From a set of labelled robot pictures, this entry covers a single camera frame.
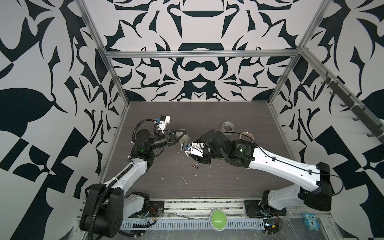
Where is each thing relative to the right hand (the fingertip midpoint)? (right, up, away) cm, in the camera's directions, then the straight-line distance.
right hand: (192, 146), depth 68 cm
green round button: (+12, -34, +2) cm, 36 cm away
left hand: (-2, +7, +1) cm, 7 cm away
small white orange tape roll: (+36, +2, +32) cm, 48 cm away
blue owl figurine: (+55, -35, +2) cm, 65 cm away
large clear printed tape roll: (+25, +6, +37) cm, 45 cm away
